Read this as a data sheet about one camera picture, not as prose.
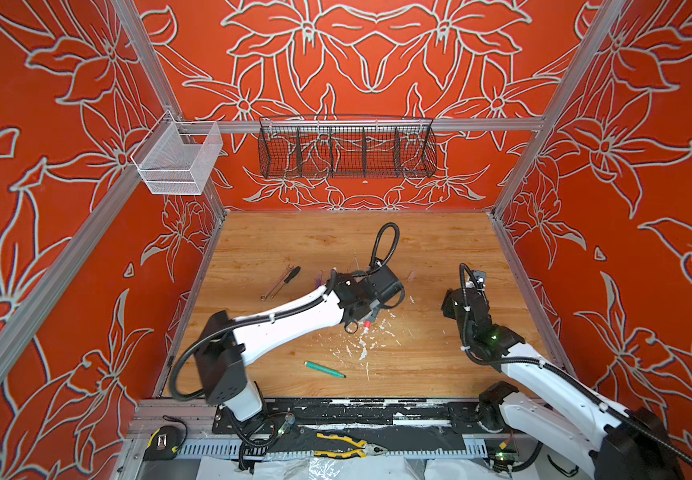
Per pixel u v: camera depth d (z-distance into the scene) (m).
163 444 0.68
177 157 0.94
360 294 0.53
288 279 1.00
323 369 0.81
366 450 0.68
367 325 0.88
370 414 0.74
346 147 0.98
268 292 0.97
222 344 0.45
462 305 0.61
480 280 0.70
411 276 1.00
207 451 0.70
